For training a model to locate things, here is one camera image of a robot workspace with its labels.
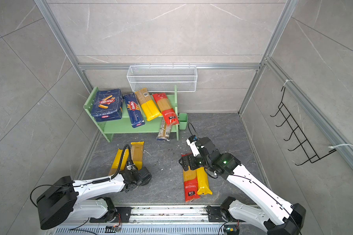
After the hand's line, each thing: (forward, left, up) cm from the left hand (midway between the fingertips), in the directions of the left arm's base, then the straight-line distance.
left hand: (142, 177), depth 86 cm
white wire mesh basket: (+59, -13, +30) cm, 67 cm away
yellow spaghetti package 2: (+15, +5, +1) cm, 16 cm away
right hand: (+1, -27, +20) cm, 34 cm away
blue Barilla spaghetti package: (+21, 0, +31) cm, 38 cm away
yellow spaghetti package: (-5, -36, +3) cm, 36 cm away
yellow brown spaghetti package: (+29, -6, +30) cm, 42 cm away
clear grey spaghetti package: (+22, -14, +16) cm, 30 cm away
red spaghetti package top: (+21, -18, +31) cm, 41 cm away
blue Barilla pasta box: (+29, +16, +33) cm, 47 cm away
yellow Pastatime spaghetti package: (+8, +17, +2) cm, 19 cm away
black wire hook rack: (+1, -78, +33) cm, 84 cm away
